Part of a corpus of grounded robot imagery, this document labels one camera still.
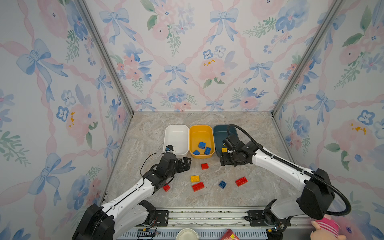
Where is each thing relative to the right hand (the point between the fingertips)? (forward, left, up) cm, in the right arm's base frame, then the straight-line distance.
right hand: (225, 159), depth 83 cm
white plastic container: (+25, +30, -12) cm, 41 cm away
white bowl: (-34, +20, -14) cm, 42 cm away
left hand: (-1, +22, +1) cm, 22 cm away
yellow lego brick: (-8, +17, -10) cm, 21 cm away
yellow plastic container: (+25, +11, -10) cm, 29 cm away
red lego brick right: (-9, -9, -10) cm, 16 cm away
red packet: (-34, +1, -6) cm, 35 cm away
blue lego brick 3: (+15, +13, -9) cm, 21 cm away
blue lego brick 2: (+9, +16, -10) cm, 21 cm away
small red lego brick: (+1, +11, -11) cm, 16 cm away
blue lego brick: (+11, +9, -9) cm, 17 cm away
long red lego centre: (-13, +16, -9) cm, 22 cm away
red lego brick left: (-13, +33, -11) cm, 37 cm away
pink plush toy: (-31, -42, -5) cm, 53 cm away
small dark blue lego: (-11, +2, -9) cm, 14 cm away
